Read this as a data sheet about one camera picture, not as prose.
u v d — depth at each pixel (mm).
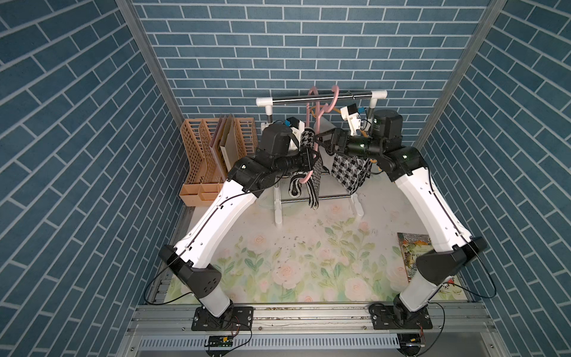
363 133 598
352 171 845
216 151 872
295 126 578
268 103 704
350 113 598
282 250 893
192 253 411
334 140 575
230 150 868
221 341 718
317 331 724
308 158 559
